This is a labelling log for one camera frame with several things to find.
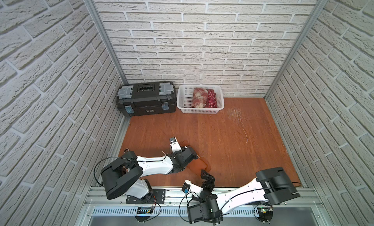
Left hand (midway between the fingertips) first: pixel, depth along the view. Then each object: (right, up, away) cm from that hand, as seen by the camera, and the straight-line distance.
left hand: (185, 147), depth 88 cm
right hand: (+10, -13, -13) cm, 21 cm away
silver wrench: (-37, -1, +2) cm, 37 cm away
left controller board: (-20, -29, -17) cm, 39 cm away
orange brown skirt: (+8, -9, -6) cm, 13 cm away
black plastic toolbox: (-27, +31, +9) cm, 42 cm away
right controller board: (+41, -28, -18) cm, 53 cm away
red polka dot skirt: (+19, +30, +21) cm, 42 cm away
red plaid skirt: (+10, +32, +16) cm, 37 cm away
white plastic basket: (-2, +33, +29) cm, 44 cm away
